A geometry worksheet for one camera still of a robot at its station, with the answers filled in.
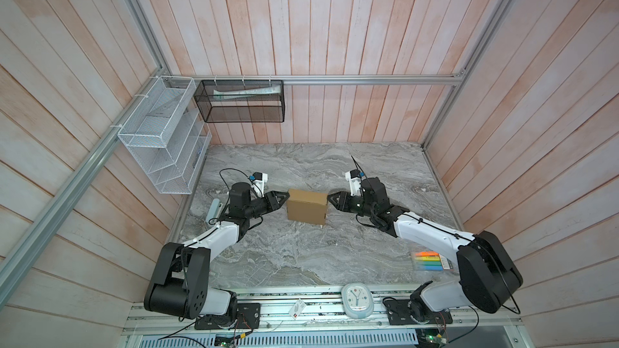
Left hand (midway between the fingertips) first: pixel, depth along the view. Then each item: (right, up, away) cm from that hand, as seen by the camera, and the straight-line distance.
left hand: (287, 199), depth 86 cm
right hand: (+15, +1, -1) cm, 15 cm away
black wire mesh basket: (-22, +41, +19) cm, 50 cm away
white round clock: (+23, -31, -11) cm, 40 cm away
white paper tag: (+4, -34, -12) cm, 36 cm away
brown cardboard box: (+7, -2, -2) cm, 8 cm away
